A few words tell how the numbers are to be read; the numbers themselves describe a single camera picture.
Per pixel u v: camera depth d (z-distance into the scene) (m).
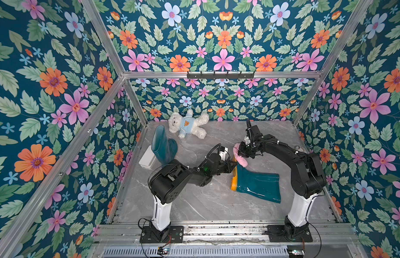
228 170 0.81
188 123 1.08
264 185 0.87
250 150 0.80
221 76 0.92
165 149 0.84
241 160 0.90
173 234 0.74
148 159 0.93
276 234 0.73
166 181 0.52
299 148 1.01
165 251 0.72
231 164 0.84
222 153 0.85
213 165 0.75
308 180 0.50
